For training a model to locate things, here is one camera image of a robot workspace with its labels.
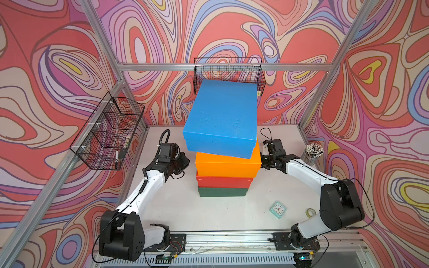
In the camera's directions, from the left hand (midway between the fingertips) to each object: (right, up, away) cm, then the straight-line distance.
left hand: (192, 159), depth 84 cm
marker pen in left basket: (-32, +1, -12) cm, 34 cm away
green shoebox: (+12, -17, 0) cm, 21 cm away
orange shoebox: (+10, +1, -23) cm, 25 cm away
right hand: (+31, -3, +5) cm, 32 cm away
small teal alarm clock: (+43, -24, -4) cm, 49 cm away
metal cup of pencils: (+61, +3, 0) cm, 61 cm away
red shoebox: (+16, -9, -11) cm, 21 cm away
